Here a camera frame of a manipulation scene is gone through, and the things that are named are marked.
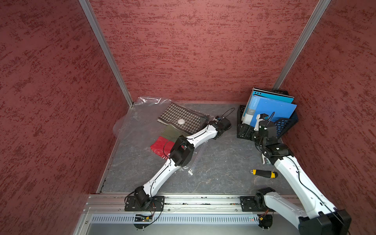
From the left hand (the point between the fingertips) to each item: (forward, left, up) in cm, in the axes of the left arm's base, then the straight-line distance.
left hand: (206, 132), depth 100 cm
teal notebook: (+9, -36, +27) cm, 46 cm away
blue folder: (0, -36, +24) cm, 43 cm away
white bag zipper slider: (-27, +11, -2) cm, 30 cm away
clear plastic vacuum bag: (+9, +40, -2) cm, 41 cm away
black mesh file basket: (-7, -42, +19) cm, 47 cm away
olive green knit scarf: (-2, +24, +2) cm, 24 cm away
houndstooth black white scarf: (+10, +12, 0) cm, 16 cm away
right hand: (-11, -19, +19) cm, 29 cm away
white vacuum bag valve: (+9, +19, 0) cm, 21 cm away
